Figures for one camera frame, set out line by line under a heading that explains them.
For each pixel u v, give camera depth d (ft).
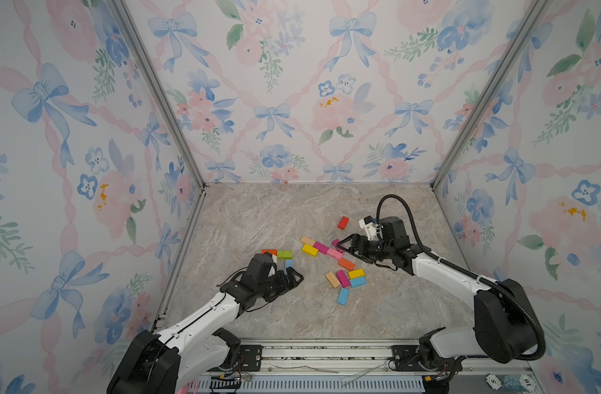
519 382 2.16
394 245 2.23
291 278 2.45
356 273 2.97
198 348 1.88
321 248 3.22
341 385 2.31
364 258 2.54
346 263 3.10
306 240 3.30
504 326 1.39
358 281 2.95
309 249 3.20
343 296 2.81
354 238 2.51
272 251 3.22
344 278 2.98
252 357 2.41
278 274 2.41
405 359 2.44
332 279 2.95
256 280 2.11
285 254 3.13
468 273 1.64
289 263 3.05
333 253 3.12
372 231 2.62
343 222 3.48
